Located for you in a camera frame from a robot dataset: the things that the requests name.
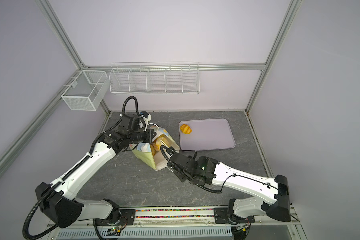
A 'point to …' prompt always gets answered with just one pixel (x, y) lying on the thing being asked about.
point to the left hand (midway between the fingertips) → (156, 135)
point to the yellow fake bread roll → (185, 129)
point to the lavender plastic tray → (207, 134)
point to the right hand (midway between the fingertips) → (181, 165)
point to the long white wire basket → (154, 78)
